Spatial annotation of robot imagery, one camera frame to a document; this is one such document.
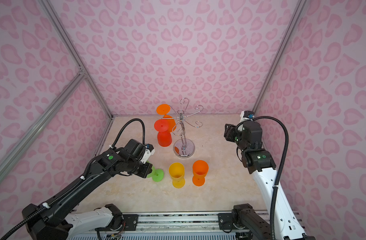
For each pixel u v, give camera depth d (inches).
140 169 25.0
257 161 18.3
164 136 31.5
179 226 28.6
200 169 31.4
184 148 39.1
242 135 23.4
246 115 23.1
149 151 26.8
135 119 23.9
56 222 15.2
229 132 24.3
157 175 33.8
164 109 31.1
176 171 31.7
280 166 17.8
